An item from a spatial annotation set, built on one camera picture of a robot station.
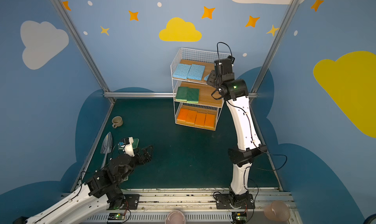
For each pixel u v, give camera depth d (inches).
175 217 27.7
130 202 29.3
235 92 18.6
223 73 19.9
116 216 28.0
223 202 29.2
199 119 42.6
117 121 40.9
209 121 42.3
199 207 28.9
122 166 20.9
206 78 29.0
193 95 34.8
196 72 30.1
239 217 28.3
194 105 33.9
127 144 25.2
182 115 42.5
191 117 42.4
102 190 20.3
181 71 30.2
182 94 35.6
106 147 36.8
